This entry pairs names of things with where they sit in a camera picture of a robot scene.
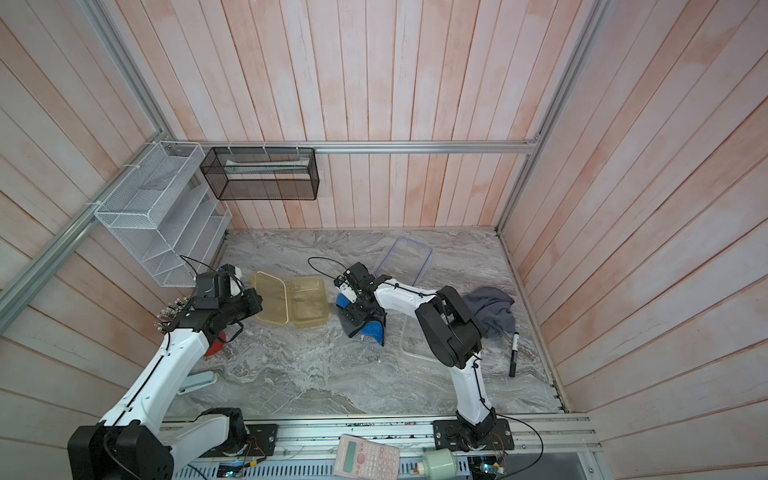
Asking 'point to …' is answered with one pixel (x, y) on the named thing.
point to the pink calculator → (361, 459)
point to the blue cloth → (373, 328)
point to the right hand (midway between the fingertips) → (358, 306)
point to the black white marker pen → (513, 359)
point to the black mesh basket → (262, 173)
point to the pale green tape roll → (440, 464)
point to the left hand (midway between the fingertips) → (262, 301)
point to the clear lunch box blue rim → (415, 341)
